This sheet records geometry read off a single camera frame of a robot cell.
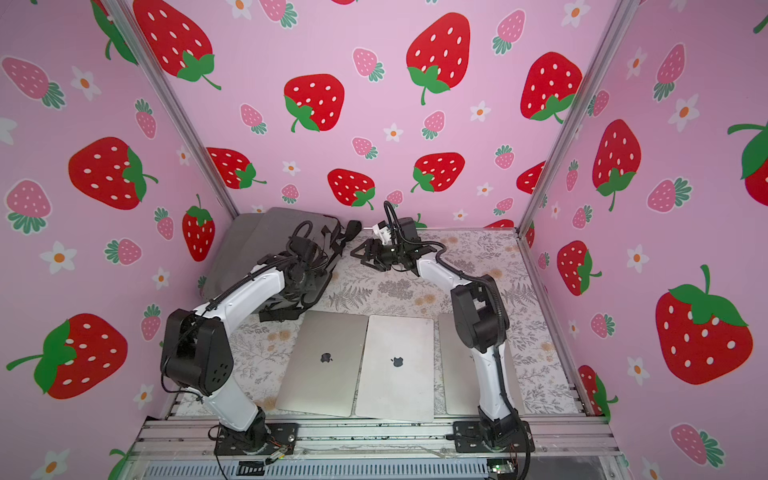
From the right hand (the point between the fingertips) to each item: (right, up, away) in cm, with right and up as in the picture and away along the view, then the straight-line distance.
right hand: (349, 262), depth 88 cm
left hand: (-15, -7, +4) cm, 17 cm away
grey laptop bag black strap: (-8, +8, +20) cm, 23 cm away
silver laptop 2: (+14, -32, -4) cm, 35 cm away
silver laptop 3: (+32, -32, -3) cm, 45 cm away
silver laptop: (-7, -31, -4) cm, 32 cm away
